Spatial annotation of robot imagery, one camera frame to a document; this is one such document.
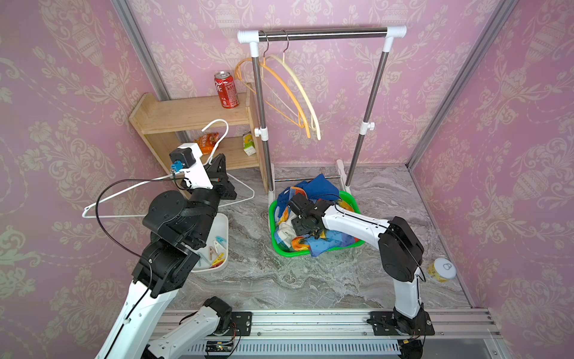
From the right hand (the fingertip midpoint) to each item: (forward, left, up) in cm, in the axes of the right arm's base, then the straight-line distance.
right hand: (304, 224), depth 91 cm
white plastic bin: (-15, +31, -1) cm, 34 cm away
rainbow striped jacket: (-12, -7, +8) cm, 16 cm away
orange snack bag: (+30, +40, +20) cm, 54 cm away
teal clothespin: (-2, +35, -5) cm, 36 cm away
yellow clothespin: (-12, +34, -4) cm, 36 cm away
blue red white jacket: (+11, -6, +9) cm, 15 cm away
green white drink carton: (+28, +22, +20) cm, 41 cm away
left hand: (-8, +20, +45) cm, 50 cm away
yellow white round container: (-20, -49, -3) cm, 53 cm away
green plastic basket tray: (+6, +13, +3) cm, 14 cm away
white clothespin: (-4, +37, -5) cm, 37 cm away
